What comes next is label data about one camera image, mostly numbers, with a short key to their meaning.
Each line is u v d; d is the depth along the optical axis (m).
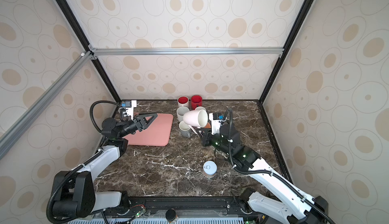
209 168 0.81
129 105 0.66
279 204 0.53
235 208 0.73
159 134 1.01
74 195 0.41
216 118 0.60
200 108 1.06
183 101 1.09
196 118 0.65
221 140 0.55
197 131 0.69
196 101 1.10
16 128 0.53
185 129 0.92
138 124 0.65
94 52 0.91
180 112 1.06
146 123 0.67
